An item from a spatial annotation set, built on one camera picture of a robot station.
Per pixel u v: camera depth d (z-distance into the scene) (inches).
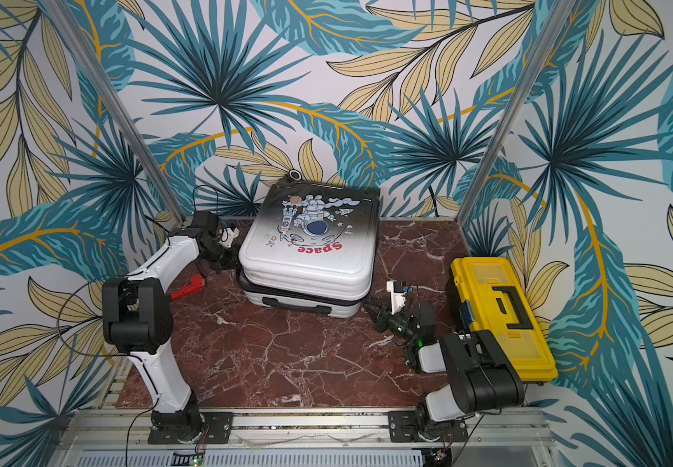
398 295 30.8
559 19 27.4
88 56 29.5
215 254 31.5
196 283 38.5
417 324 26.7
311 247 32.3
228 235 33.7
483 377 17.5
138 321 20.0
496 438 29.0
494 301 30.8
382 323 30.2
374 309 32.6
